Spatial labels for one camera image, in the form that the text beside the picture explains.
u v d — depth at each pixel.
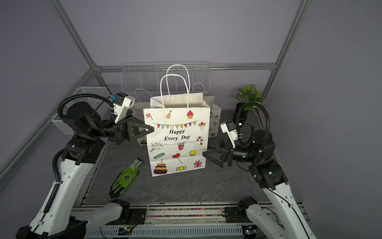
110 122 0.44
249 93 0.96
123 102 0.42
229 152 0.46
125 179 0.85
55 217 0.36
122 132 0.42
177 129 0.47
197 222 0.73
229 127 0.48
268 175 0.43
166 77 0.41
